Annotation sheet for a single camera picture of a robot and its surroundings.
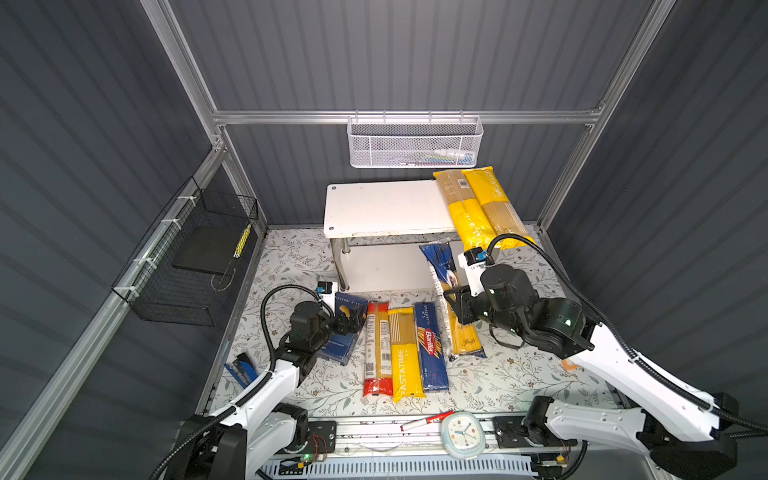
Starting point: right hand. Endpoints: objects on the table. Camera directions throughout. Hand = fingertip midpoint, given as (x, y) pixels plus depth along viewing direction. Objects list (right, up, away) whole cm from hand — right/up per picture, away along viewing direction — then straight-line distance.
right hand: (450, 295), depth 66 cm
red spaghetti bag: (-17, -25, +15) cm, 33 cm away
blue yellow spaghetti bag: (+1, -8, -3) cm, 9 cm away
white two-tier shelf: (-17, +15, +6) cm, 24 cm away
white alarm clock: (+4, -35, +6) cm, 36 cm away
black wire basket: (-66, +4, +6) cm, 66 cm away
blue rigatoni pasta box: (-28, -17, +16) cm, 37 cm away
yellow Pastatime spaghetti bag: (-9, -20, +19) cm, 29 cm away
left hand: (-25, -5, +18) cm, 31 cm away
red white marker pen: (-3, -33, +9) cm, 35 cm away
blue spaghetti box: (-2, -18, +18) cm, 26 cm away
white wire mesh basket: (-3, +56, +58) cm, 81 cm away
